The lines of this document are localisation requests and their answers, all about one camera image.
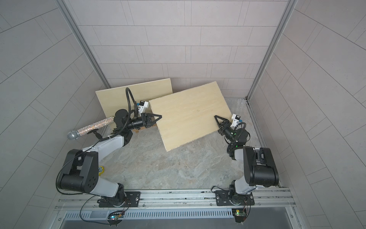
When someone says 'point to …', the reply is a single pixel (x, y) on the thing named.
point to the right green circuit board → (239, 214)
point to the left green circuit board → (115, 217)
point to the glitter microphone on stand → (74, 135)
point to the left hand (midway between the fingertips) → (162, 119)
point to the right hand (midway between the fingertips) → (214, 119)
